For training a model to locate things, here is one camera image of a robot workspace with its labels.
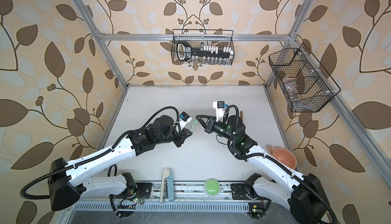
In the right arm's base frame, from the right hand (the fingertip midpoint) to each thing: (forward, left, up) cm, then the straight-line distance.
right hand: (196, 120), depth 70 cm
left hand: (-2, +3, -5) cm, 6 cm away
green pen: (-1, +1, -2) cm, 2 cm away
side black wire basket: (+13, -54, +7) cm, 56 cm away
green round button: (-23, -7, -25) cm, 35 cm away
